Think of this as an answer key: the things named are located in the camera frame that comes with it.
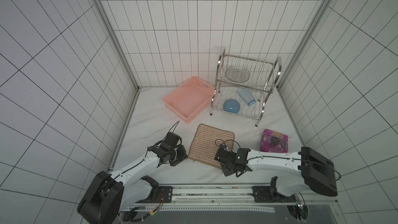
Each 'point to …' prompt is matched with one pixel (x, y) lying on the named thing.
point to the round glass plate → (237, 74)
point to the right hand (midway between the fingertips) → (222, 170)
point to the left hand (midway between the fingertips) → (185, 158)
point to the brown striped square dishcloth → (205, 141)
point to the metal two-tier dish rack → (243, 85)
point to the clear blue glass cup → (246, 95)
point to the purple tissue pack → (272, 141)
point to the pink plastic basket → (191, 99)
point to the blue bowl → (231, 105)
